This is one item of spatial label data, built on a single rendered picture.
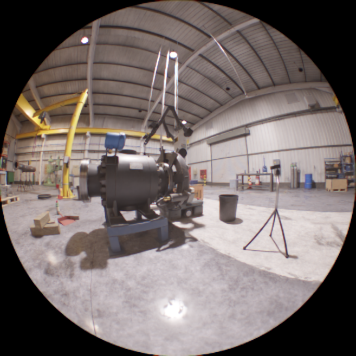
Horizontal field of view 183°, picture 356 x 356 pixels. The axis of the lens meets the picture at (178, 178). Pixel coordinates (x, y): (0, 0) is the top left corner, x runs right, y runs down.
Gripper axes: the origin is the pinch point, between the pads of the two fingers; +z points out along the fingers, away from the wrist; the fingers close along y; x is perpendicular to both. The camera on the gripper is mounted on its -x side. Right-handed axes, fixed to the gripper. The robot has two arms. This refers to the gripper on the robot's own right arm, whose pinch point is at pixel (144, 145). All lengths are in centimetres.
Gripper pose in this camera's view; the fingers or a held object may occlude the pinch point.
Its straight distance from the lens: 201.9
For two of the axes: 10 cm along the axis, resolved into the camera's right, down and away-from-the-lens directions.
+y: 4.6, -0.1, -8.9
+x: 7.7, 5.0, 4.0
